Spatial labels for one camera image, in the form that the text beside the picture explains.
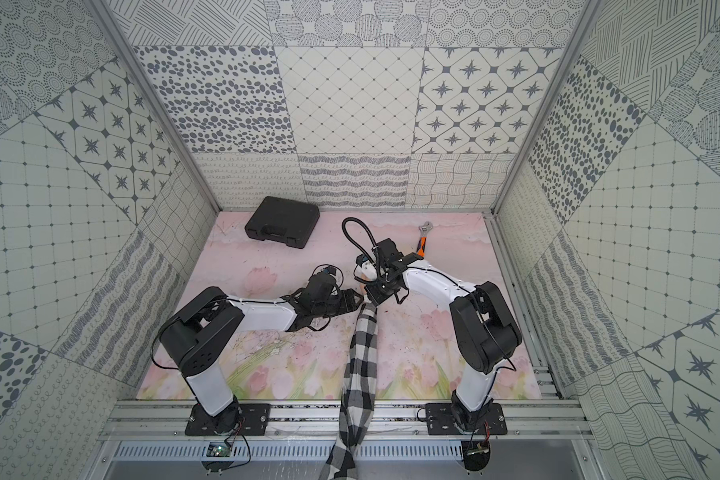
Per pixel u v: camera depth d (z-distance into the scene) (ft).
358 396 2.36
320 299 2.46
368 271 2.74
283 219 3.68
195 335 1.57
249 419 2.43
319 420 2.46
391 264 2.27
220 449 2.35
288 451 2.30
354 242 2.68
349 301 2.74
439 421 2.41
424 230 3.76
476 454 2.38
